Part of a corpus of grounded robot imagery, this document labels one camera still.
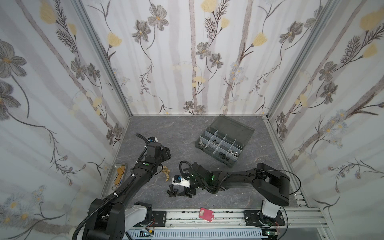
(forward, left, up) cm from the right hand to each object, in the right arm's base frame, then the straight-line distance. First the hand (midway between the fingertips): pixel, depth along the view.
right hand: (178, 184), depth 78 cm
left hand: (+19, +9, +3) cm, 21 cm away
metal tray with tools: (+10, +38, -8) cm, 40 cm away
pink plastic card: (-13, -15, -5) cm, 20 cm away
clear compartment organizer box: (+32, -28, -5) cm, 43 cm away
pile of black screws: (-2, +3, -6) cm, 7 cm away
